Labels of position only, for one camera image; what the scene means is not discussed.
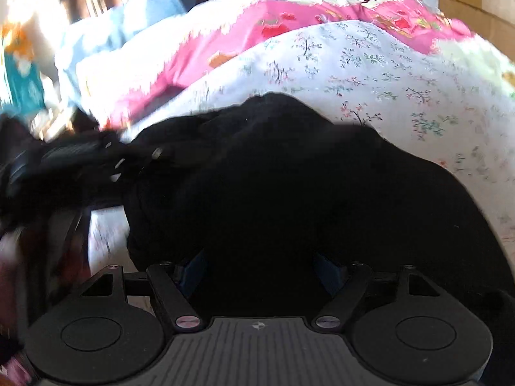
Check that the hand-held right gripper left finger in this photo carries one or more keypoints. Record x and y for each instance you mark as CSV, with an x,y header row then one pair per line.
x,y
193,273

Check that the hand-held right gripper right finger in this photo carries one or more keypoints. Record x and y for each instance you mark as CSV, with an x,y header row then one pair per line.
x,y
328,275

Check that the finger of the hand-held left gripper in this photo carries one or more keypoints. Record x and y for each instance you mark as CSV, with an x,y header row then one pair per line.
x,y
128,159

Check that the black pants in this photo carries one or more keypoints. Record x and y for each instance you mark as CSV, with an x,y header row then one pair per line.
x,y
281,189

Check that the teal orange printed cloth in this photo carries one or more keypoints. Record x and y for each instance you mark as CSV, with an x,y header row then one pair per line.
x,y
20,72

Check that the light blue pillow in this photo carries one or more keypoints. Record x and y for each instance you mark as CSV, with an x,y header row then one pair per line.
x,y
120,20

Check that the floral printed blanket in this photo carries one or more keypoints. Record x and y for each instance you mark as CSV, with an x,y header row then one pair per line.
x,y
362,60

